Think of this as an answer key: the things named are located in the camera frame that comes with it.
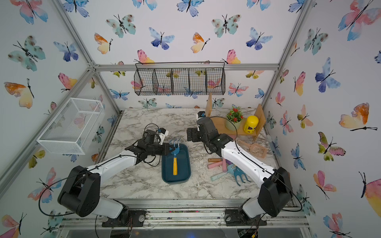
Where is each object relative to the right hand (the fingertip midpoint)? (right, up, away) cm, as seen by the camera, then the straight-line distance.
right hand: (194, 129), depth 80 cm
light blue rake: (+21, -25, +9) cm, 34 cm away
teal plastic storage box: (-6, -26, +8) cm, 28 cm away
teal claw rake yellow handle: (+26, -26, +9) cm, 37 cm away
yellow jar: (+34, +3, +12) cm, 36 cm away
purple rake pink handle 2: (+12, -22, +12) cm, 28 cm away
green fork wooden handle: (+12, -19, +13) cm, 26 cm away
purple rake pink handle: (+18, -20, +11) cm, 29 cm away
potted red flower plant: (+24, +6, +11) cm, 27 cm away
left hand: (-11, -10, +6) cm, 16 cm away
